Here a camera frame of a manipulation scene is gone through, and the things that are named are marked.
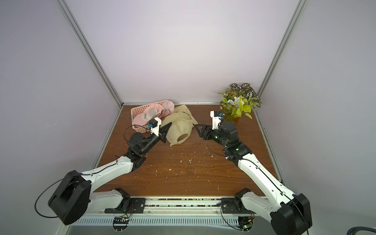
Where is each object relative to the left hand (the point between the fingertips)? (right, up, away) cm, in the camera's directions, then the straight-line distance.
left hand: (171, 123), depth 74 cm
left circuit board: (-26, -51, -1) cm, 57 cm away
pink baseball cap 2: (-6, +11, +32) cm, 34 cm away
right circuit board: (+37, -50, -3) cm, 62 cm away
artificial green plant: (+39, +14, +16) cm, 45 cm away
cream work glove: (+4, +10, +44) cm, 45 cm away
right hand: (+14, 0, -2) cm, 14 cm away
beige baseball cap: (+3, -4, +17) cm, 18 cm away
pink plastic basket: (-23, -5, +26) cm, 36 cm away
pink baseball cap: (-18, +7, +33) cm, 38 cm away
